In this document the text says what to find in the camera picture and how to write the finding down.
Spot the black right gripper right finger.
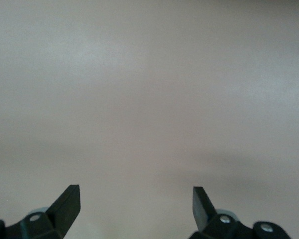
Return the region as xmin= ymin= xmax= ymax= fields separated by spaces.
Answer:
xmin=189 ymin=186 xmax=292 ymax=239

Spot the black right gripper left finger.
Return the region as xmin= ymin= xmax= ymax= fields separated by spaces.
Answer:
xmin=0 ymin=184 xmax=81 ymax=239

